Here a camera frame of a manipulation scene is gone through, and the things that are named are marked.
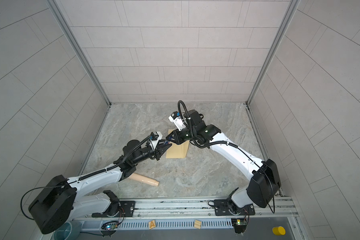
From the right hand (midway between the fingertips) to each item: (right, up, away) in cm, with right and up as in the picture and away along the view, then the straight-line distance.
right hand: (168, 138), depth 72 cm
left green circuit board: (-24, -37, -7) cm, 45 cm away
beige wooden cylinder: (-14, -24, +9) cm, 29 cm away
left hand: (+2, -3, +3) cm, 5 cm away
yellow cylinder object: (+48, -37, -10) cm, 61 cm away
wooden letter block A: (-7, -38, -5) cm, 39 cm away
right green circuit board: (+35, -39, -3) cm, 52 cm away
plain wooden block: (+14, -38, -5) cm, 41 cm away
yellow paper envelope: (+3, -11, +19) cm, 23 cm away
